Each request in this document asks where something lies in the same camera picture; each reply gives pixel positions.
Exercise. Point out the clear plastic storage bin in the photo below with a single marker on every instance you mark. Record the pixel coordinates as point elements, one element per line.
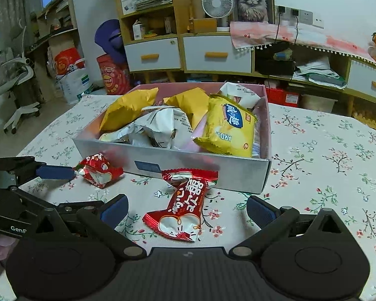
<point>315,103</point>

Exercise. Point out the white shopping bag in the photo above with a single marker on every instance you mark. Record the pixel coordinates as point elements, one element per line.
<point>72,75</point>

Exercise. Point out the white snack bag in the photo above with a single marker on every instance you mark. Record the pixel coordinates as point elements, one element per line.
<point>163,126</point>

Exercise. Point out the large yellow snack bag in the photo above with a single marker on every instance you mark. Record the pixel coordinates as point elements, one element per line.
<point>127,108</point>

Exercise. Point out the long white drawer cabinet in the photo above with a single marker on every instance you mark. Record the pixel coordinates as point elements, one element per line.
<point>309,68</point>

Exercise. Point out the wooden shelf cabinet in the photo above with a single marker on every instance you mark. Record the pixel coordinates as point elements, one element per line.
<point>152,32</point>

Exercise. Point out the yellow cracker bag blue logo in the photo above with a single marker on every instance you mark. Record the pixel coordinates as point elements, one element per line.
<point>229,128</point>

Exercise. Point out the pink cardboard box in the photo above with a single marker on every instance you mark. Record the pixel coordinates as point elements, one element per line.
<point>144,158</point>

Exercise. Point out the red printed bag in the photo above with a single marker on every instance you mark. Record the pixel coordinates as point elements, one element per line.
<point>116,76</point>

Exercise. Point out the red snack packet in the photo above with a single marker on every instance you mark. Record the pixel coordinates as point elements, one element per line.
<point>97,170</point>
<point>181,221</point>

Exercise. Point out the pink cabinet cloth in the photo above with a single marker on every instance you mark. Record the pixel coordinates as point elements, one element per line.
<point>247,35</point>

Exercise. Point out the gold foil snack pouch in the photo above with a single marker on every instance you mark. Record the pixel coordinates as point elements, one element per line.
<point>194,103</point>

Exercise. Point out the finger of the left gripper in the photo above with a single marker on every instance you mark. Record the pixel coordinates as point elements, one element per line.
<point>55,172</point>

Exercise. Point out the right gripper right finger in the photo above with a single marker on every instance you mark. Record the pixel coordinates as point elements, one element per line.
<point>274,225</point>

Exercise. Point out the white office chair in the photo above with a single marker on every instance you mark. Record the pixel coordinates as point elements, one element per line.
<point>16,76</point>

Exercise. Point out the small white desk fan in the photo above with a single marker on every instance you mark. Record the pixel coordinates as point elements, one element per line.
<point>219,10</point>

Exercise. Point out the red storage box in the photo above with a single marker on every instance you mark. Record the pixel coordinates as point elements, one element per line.
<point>282,97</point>

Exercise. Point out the floral tablecloth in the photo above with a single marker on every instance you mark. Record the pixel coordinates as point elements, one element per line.
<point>318,160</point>

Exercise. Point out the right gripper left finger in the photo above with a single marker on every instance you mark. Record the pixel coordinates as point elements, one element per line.
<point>101,224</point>

